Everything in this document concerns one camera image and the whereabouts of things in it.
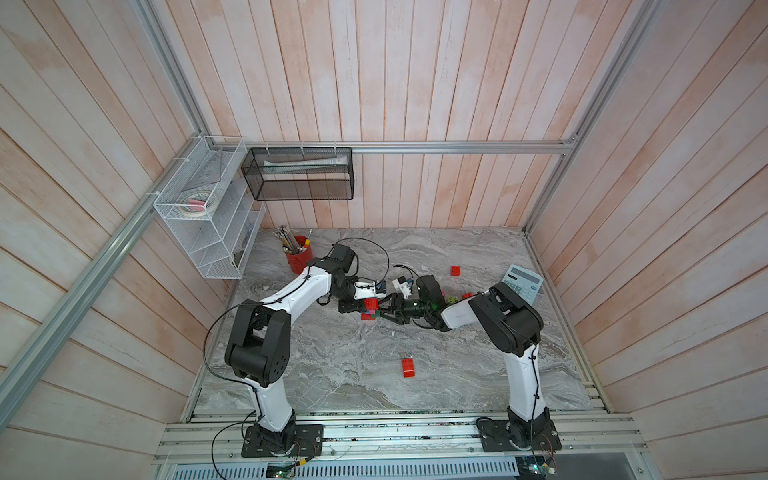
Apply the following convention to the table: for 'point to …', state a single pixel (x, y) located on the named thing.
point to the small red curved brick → (365, 316)
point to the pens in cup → (288, 241)
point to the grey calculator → (524, 281)
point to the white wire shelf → (222, 241)
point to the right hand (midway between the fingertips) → (376, 311)
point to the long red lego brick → (408, 367)
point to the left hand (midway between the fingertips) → (359, 303)
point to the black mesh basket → (299, 174)
